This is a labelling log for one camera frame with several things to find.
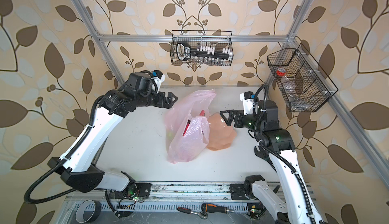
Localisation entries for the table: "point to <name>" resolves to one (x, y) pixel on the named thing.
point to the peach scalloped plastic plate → (221, 135)
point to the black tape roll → (87, 211)
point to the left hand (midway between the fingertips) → (167, 94)
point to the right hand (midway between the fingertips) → (227, 113)
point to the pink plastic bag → (186, 123)
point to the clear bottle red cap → (281, 72)
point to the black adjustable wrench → (264, 154)
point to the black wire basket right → (305, 86)
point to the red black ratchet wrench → (203, 215)
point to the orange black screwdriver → (211, 208)
